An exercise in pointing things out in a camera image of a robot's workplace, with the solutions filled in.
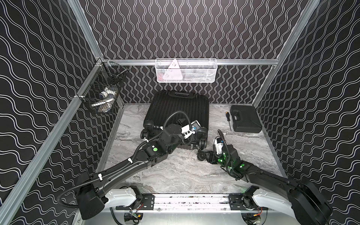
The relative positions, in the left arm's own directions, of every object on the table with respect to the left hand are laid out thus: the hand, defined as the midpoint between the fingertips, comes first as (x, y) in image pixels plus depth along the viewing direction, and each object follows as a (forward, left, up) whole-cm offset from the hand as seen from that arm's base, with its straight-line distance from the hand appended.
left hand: (186, 121), depth 70 cm
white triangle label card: (+35, +10, +5) cm, 37 cm away
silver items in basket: (+18, +49, -3) cm, 53 cm away
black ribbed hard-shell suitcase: (+17, +15, -10) cm, 24 cm away
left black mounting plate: (-33, +18, -31) cm, 49 cm away
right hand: (-5, -13, -23) cm, 27 cm away
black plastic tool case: (+25, -44, -24) cm, 56 cm away
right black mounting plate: (-29, -31, -30) cm, 52 cm away
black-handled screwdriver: (+28, -33, -30) cm, 53 cm away
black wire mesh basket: (+38, +57, -1) cm, 69 cm away
